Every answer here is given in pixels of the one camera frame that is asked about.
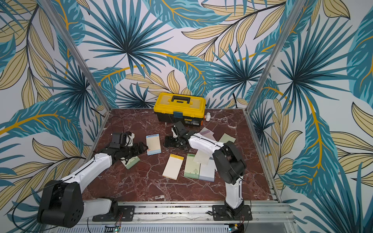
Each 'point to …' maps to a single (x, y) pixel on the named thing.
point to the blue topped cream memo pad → (153, 143)
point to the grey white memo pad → (207, 172)
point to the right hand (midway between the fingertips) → (167, 143)
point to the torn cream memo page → (201, 157)
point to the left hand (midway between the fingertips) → (143, 150)
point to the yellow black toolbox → (174, 108)
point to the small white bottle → (208, 116)
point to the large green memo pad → (192, 169)
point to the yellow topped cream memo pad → (173, 166)
